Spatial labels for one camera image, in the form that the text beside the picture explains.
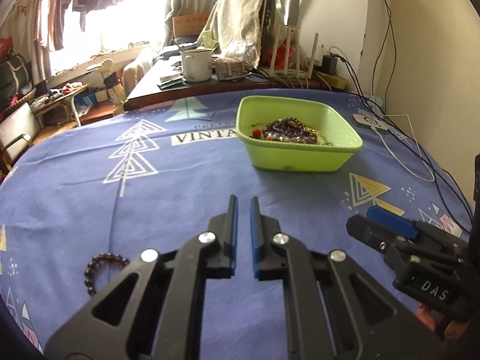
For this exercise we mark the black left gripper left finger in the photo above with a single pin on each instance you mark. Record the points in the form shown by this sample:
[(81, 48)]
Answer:
[(153, 308)]

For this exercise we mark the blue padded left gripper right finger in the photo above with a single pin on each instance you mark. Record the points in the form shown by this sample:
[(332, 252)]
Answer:
[(383, 231)]

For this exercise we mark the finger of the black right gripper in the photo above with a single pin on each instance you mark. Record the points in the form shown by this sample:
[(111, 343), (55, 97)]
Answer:
[(334, 308)]

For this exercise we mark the jewelry pile in bowl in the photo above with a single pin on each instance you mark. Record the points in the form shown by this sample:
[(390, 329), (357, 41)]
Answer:
[(290, 130)]

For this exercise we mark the blue patterned tablecloth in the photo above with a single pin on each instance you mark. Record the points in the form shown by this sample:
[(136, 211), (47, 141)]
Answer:
[(154, 178)]

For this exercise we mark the green plastic bowl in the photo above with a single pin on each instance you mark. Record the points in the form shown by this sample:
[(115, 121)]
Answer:
[(256, 111)]

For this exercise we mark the white wifi router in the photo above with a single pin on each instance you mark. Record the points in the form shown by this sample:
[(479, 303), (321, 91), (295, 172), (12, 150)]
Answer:
[(285, 58)]

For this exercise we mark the black power adapter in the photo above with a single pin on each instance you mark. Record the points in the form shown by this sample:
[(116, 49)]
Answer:
[(329, 64)]

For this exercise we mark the small patterned box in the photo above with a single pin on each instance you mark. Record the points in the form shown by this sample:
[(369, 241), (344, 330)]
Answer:
[(230, 69)]

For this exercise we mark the wooden chair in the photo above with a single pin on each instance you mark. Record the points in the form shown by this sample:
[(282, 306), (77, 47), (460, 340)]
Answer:
[(17, 133)]

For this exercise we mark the dark wooden desk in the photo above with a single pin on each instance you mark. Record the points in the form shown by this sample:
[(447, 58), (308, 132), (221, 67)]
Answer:
[(148, 92)]

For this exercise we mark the white enamel mug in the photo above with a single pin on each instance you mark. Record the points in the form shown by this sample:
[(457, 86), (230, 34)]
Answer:
[(196, 65)]

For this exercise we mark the grey cloth cover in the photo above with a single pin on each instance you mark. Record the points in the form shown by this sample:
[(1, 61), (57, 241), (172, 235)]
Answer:
[(233, 28)]

